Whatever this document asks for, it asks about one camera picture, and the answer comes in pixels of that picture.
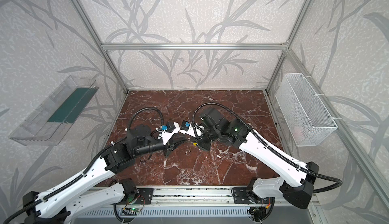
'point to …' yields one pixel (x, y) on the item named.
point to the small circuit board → (129, 211)
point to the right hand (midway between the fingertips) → (192, 133)
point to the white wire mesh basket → (308, 119)
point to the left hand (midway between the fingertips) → (186, 135)
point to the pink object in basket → (297, 132)
